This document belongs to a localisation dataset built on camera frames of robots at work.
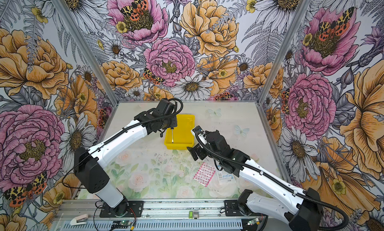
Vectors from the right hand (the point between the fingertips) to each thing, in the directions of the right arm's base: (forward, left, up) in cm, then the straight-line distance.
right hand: (196, 145), depth 75 cm
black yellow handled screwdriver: (+11, +13, 0) cm, 17 cm away
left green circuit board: (-28, +35, -20) cm, 50 cm away
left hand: (+13, +13, +1) cm, 19 cm away
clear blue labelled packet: (-9, -15, -21) cm, 27 cm away
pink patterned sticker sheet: (-7, -4, -20) cm, 22 cm away
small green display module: (-26, +2, -17) cm, 31 cm away
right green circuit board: (-30, -25, -21) cm, 44 cm away
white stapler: (-27, +55, -18) cm, 64 cm away
